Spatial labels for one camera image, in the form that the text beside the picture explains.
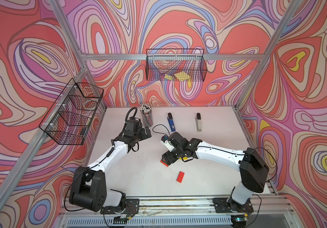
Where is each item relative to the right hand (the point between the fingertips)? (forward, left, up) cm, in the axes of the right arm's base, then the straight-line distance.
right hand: (168, 160), depth 82 cm
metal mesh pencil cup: (+31, +14, +12) cm, 36 cm away
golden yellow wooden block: (-4, -8, +10) cm, 14 cm away
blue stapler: (+35, -3, -3) cm, 36 cm away
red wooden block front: (-7, -7, -8) cm, 12 cm away
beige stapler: (+33, -24, -2) cm, 41 cm away
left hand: (+16, +14, +6) cm, 22 cm away
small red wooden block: (0, +3, -4) cm, 5 cm away
